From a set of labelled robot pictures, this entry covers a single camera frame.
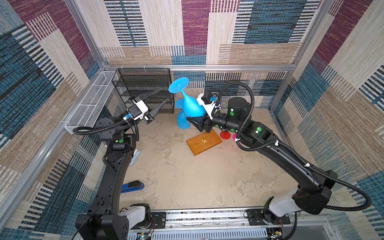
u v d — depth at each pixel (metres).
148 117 0.51
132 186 0.81
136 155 0.94
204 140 0.99
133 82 1.02
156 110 0.49
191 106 0.54
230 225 0.73
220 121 0.52
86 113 0.93
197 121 0.52
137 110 0.41
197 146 0.99
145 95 0.48
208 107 0.50
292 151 0.43
